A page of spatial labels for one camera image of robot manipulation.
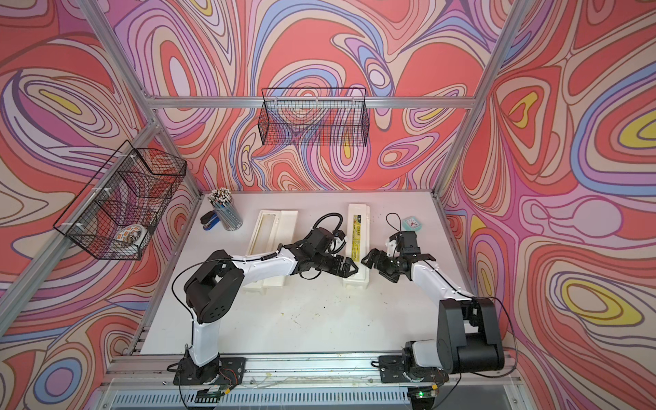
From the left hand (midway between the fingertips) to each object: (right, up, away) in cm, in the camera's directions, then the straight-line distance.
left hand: (352, 271), depth 87 cm
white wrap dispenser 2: (-32, +14, +11) cm, 37 cm away
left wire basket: (-71, +19, -15) cm, 75 cm away
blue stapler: (-59, +18, +18) cm, 64 cm away
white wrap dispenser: (+3, +10, +6) cm, 12 cm away
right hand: (+7, 0, +1) cm, 7 cm away
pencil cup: (-48, +20, +12) cm, 53 cm away
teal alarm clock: (+26, +16, +17) cm, 35 cm away
